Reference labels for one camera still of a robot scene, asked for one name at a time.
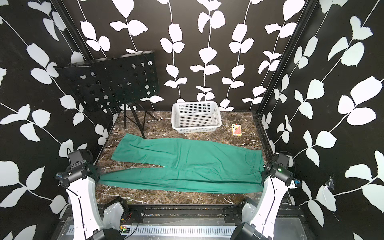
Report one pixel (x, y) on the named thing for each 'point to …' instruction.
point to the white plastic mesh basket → (196, 117)
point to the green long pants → (187, 166)
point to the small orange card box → (236, 130)
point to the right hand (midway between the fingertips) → (267, 178)
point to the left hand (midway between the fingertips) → (95, 173)
